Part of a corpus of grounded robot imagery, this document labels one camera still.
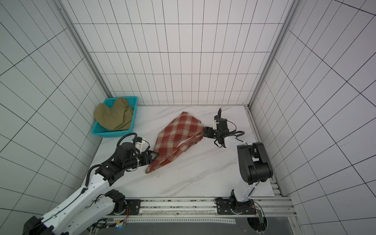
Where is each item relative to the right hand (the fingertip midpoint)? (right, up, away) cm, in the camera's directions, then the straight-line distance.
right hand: (210, 127), depth 98 cm
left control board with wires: (-57, -44, -28) cm, 77 cm away
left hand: (-34, -15, -20) cm, 42 cm away
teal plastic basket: (-77, -2, -1) cm, 77 cm away
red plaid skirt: (-24, -6, -5) cm, 25 cm away
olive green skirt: (-66, +7, +6) cm, 67 cm away
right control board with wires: (+19, -44, -30) cm, 56 cm away
